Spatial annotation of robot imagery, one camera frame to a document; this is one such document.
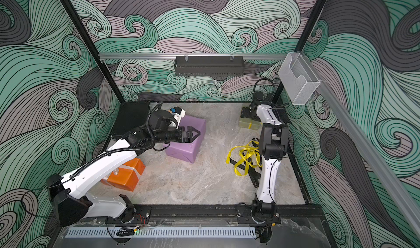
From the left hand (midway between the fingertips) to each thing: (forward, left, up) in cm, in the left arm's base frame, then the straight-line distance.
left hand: (194, 131), depth 70 cm
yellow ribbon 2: (+21, -33, -24) cm, 46 cm away
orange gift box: (-14, +31, -18) cm, 39 cm away
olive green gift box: (+21, -29, -21) cm, 42 cm away
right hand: (+27, -33, -21) cm, 47 cm away
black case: (+31, +47, -27) cm, 62 cm away
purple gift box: (-1, +4, -16) cm, 16 cm away
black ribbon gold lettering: (-8, -32, -29) cm, 44 cm away
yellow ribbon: (+2, -31, -26) cm, 41 cm away
